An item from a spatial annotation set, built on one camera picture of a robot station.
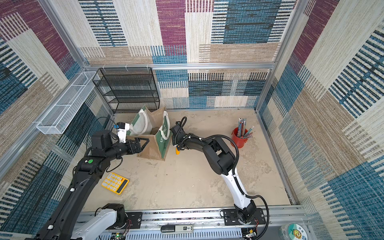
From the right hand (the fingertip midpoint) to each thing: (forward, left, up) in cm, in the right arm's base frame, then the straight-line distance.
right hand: (180, 139), depth 104 cm
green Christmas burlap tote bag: (+5, +17, +8) cm, 19 cm away
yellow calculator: (-30, +34, +2) cm, 46 cm away
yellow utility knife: (-19, -1, +17) cm, 25 cm away
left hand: (-18, +15, +25) cm, 35 cm away
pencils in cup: (-2, -39, +9) cm, 40 cm away
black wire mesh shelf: (+30, +37, +21) cm, 52 cm away
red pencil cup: (-5, -38, +4) cm, 39 cm away
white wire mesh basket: (-9, +55, +35) cm, 65 cm away
